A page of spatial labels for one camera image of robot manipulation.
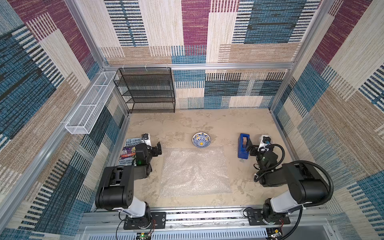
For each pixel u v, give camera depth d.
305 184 0.46
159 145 0.92
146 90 1.10
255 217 0.73
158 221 0.73
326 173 0.44
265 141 0.75
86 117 0.72
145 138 0.80
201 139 1.02
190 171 0.89
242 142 0.94
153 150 0.84
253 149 0.81
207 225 0.73
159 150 0.87
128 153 0.94
